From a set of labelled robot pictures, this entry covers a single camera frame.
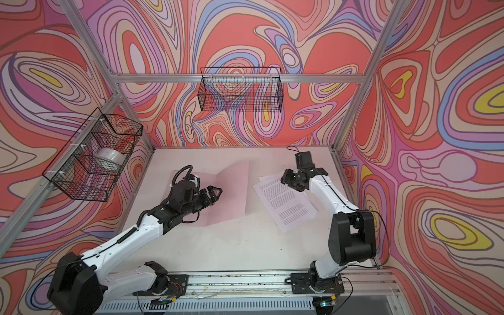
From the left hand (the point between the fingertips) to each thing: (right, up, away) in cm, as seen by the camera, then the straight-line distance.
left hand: (219, 192), depth 81 cm
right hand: (+30, +3, +9) cm, 31 cm away
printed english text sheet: (+32, -9, +14) cm, 36 cm away
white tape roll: (-40, +14, -7) cm, 43 cm away
